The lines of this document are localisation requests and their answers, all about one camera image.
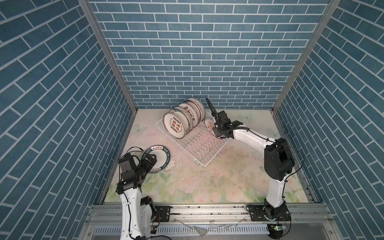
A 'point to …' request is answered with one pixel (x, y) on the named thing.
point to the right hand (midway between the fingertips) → (217, 126)
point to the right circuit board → (276, 230)
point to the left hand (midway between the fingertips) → (152, 159)
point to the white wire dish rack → (199, 143)
